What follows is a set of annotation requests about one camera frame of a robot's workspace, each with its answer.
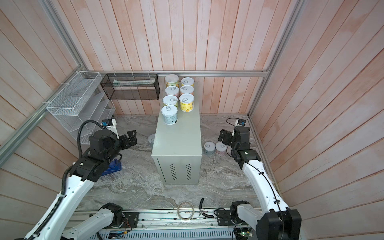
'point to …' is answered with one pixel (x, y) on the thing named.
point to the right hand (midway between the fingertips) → (228, 132)
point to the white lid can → (220, 148)
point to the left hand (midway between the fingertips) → (128, 136)
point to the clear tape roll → (185, 219)
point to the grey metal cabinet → (177, 150)
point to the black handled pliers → (201, 210)
